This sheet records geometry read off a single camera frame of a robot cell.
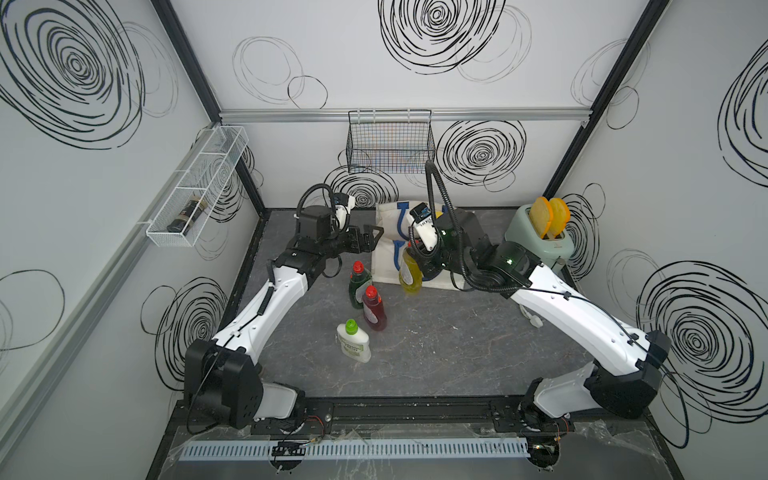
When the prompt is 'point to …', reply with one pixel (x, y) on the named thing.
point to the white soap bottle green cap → (354, 342)
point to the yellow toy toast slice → (541, 214)
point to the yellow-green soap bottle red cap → (410, 274)
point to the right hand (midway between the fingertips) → (415, 246)
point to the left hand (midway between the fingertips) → (370, 229)
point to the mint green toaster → (519, 230)
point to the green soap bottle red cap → (360, 278)
